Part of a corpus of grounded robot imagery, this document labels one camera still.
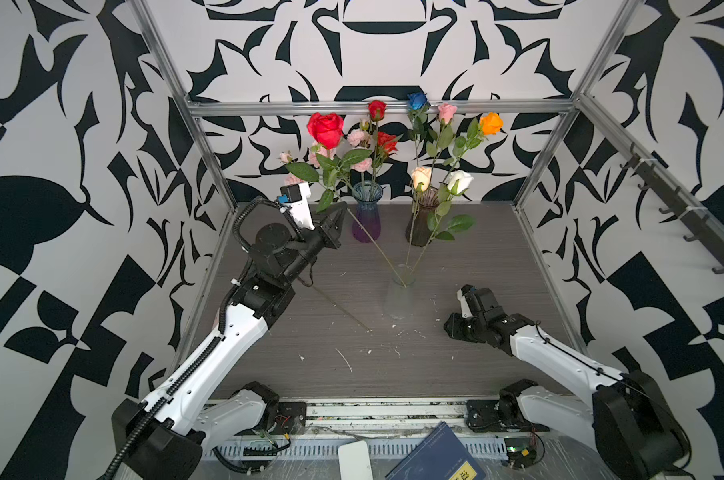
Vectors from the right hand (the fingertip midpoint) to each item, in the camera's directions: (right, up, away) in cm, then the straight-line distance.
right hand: (449, 324), depth 87 cm
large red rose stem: (-18, +54, +7) cm, 57 cm away
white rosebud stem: (-32, +2, +6) cm, 32 cm away
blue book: (-7, -25, -17) cm, 31 cm away
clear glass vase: (-15, +9, -4) cm, 18 cm away
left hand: (-28, +33, -25) cm, 50 cm away
